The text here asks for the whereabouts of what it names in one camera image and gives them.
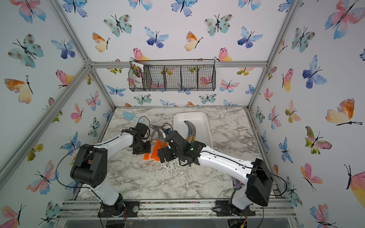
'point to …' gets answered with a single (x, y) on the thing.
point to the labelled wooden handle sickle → (163, 143)
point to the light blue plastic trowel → (129, 116)
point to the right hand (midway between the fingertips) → (165, 150)
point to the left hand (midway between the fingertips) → (150, 149)
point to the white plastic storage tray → (200, 121)
